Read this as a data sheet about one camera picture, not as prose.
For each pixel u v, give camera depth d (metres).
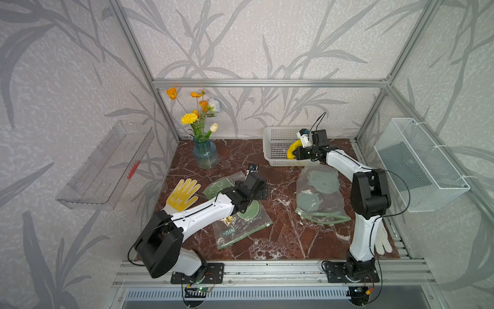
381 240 0.82
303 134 0.89
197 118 0.87
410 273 0.77
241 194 0.65
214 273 0.73
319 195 0.96
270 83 0.93
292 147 0.98
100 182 0.66
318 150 0.76
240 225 0.85
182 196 0.96
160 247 0.42
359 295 0.72
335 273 0.73
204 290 0.70
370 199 0.54
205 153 0.99
